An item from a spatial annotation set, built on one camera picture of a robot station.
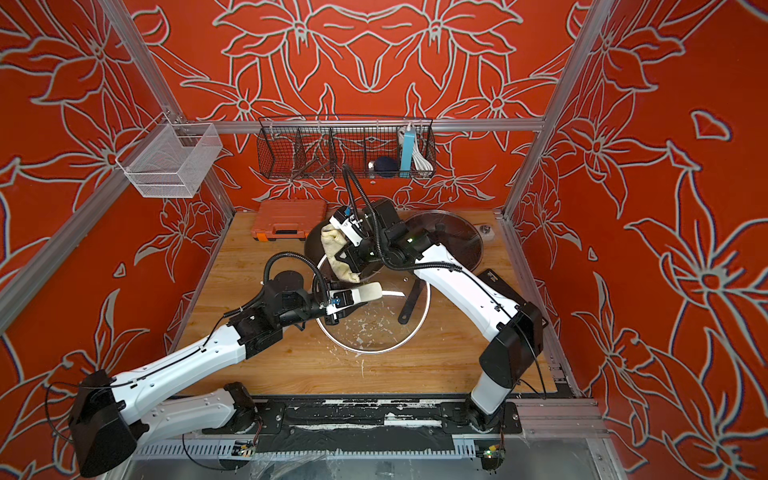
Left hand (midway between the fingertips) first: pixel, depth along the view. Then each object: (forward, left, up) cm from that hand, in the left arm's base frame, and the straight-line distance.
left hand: (361, 285), depth 69 cm
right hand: (+6, +8, +3) cm, 11 cm away
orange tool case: (+41, +35, -22) cm, 59 cm away
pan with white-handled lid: (+26, +21, -23) cm, 40 cm away
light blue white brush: (+44, -11, +8) cm, 46 cm away
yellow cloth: (+7, +7, +8) cm, 13 cm away
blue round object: (+40, -3, +6) cm, 41 cm away
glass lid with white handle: (+3, -6, -25) cm, 26 cm away
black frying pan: (+12, -15, -19) cm, 27 cm away
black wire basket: (+51, +21, +5) cm, 56 cm away
